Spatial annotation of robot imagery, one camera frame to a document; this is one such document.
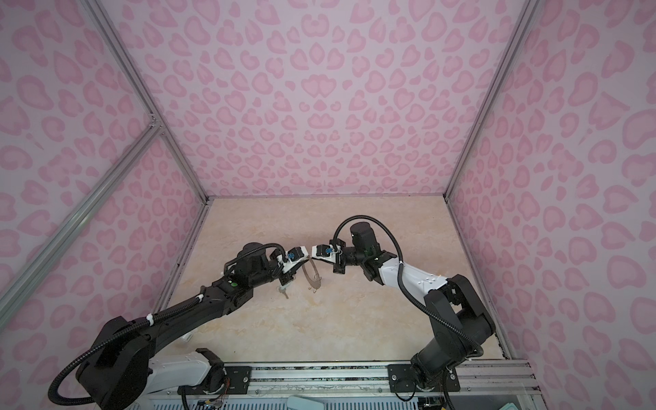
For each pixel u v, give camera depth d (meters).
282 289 0.92
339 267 0.75
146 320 0.45
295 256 0.67
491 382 0.73
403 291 0.47
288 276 0.72
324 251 0.67
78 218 0.63
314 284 0.88
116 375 0.40
